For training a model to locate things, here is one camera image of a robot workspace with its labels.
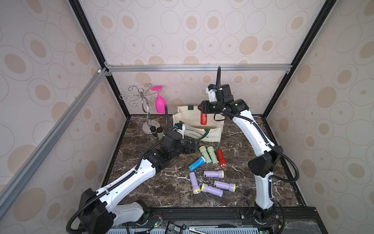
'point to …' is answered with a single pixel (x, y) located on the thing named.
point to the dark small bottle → (153, 128)
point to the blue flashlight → (196, 164)
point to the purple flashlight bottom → (204, 187)
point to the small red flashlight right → (220, 154)
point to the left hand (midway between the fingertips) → (197, 141)
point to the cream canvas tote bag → (190, 116)
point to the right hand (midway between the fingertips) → (207, 105)
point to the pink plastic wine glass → (160, 102)
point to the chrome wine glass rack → (144, 96)
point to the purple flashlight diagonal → (196, 188)
